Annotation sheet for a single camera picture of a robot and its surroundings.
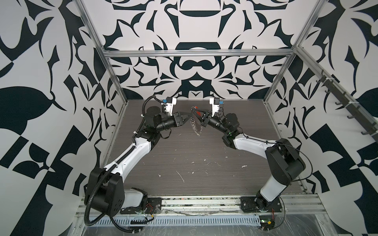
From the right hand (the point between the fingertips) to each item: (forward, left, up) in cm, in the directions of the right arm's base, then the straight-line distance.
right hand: (193, 110), depth 74 cm
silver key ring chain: (-4, 0, -4) cm, 6 cm away
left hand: (-1, +1, 0) cm, 2 cm away
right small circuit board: (-44, -35, -32) cm, 64 cm away
